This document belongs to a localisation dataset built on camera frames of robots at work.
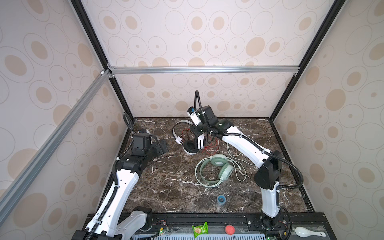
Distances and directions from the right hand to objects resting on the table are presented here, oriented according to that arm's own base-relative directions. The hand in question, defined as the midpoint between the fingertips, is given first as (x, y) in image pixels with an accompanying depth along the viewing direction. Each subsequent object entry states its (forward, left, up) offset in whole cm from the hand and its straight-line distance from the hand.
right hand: (193, 124), depth 83 cm
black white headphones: (-7, +2, -12) cm, 14 cm away
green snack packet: (-47, -3, -22) cm, 52 cm away
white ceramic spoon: (-48, -51, -24) cm, 75 cm away
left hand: (-13, +15, 0) cm, 19 cm away
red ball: (-47, -17, -22) cm, 55 cm away
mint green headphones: (-20, -18, -16) cm, 31 cm away
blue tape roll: (-33, -15, -25) cm, 44 cm away
